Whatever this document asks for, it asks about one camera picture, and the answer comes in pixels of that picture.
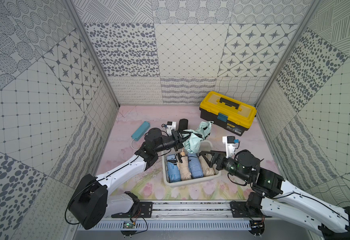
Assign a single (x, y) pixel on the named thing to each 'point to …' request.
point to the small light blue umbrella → (195, 166)
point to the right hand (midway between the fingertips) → (206, 153)
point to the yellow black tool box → (231, 114)
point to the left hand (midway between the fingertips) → (193, 132)
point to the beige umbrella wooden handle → (183, 166)
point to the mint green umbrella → (193, 143)
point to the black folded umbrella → (183, 124)
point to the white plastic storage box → (209, 173)
